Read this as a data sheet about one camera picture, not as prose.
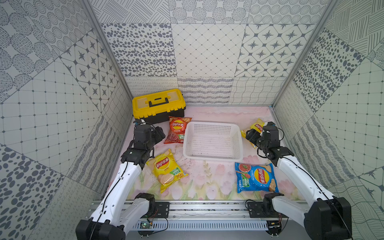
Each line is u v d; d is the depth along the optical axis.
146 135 0.56
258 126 1.01
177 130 0.97
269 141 0.63
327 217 0.39
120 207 0.42
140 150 0.55
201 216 0.73
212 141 0.99
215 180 0.84
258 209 0.74
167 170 0.82
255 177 0.78
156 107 0.98
